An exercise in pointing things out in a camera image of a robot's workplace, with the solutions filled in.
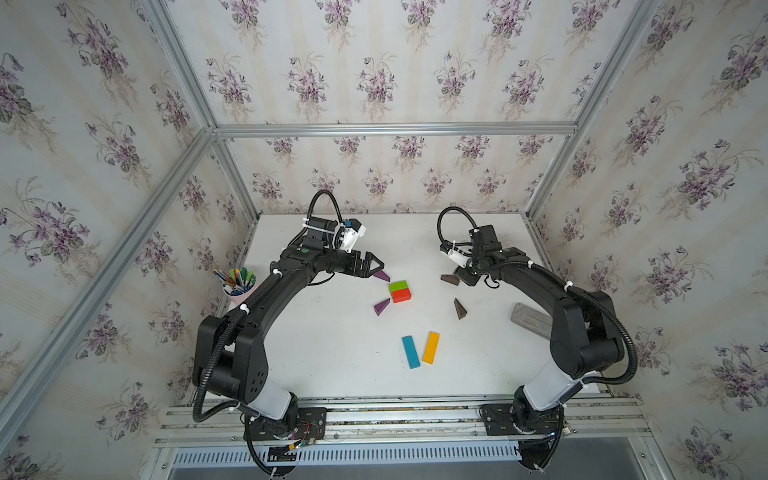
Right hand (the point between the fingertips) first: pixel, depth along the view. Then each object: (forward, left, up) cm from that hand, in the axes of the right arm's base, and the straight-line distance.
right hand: (469, 265), depth 94 cm
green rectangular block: (-3, +22, -8) cm, 24 cm away
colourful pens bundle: (-9, +71, +3) cm, 72 cm away
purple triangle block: (+1, +28, -8) cm, 29 cm away
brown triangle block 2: (-13, +3, -7) cm, 15 cm away
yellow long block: (-23, +13, -9) cm, 28 cm away
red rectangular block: (-7, +22, -8) cm, 24 cm away
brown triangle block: (0, +5, -7) cm, 9 cm away
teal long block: (-25, +19, -9) cm, 32 cm away
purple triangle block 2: (-12, +28, -7) cm, 32 cm away
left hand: (-7, +30, +10) cm, 33 cm away
